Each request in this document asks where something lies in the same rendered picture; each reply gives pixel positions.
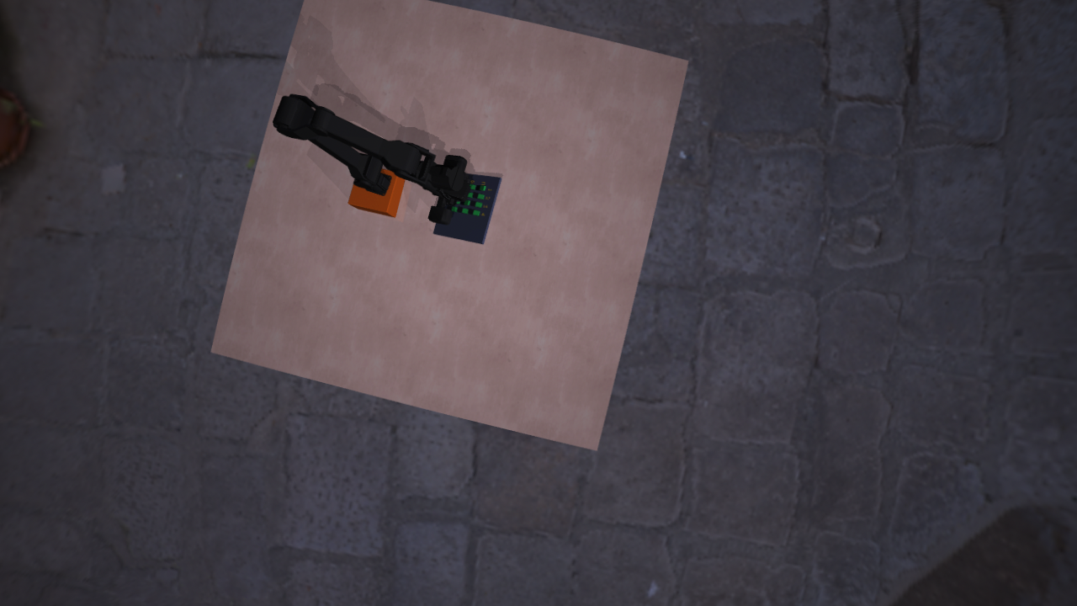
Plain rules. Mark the dark blue switch panel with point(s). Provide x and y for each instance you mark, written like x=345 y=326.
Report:
x=471 y=218

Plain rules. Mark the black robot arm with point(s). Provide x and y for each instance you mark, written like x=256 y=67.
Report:
x=296 y=118

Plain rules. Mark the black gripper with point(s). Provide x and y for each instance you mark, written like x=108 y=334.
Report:
x=438 y=214

